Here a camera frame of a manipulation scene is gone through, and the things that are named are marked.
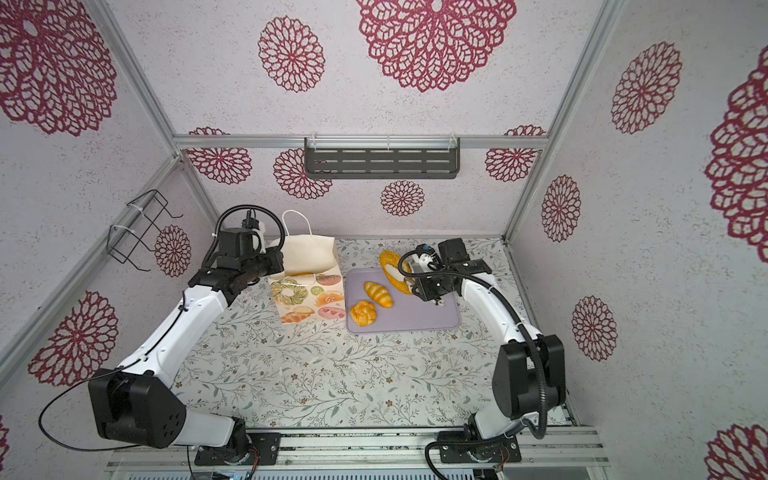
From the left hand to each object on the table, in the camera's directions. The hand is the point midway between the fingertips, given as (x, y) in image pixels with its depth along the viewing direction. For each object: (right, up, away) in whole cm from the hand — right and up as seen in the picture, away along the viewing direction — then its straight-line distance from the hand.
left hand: (283, 259), depth 83 cm
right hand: (+39, -7, +3) cm, 40 cm away
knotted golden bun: (+22, -17, +11) cm, 30 cm away
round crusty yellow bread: (+30, +1, +11) cm, 32 cm away
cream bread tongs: (+32, -4, +7) cm, 33 cm away
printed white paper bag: (+7, -8, +2) cm, 11 cm away
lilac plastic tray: (+25, -15, +16) cm, 33 cm away
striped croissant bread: (+27, -11, +17) cm, 34 cm away
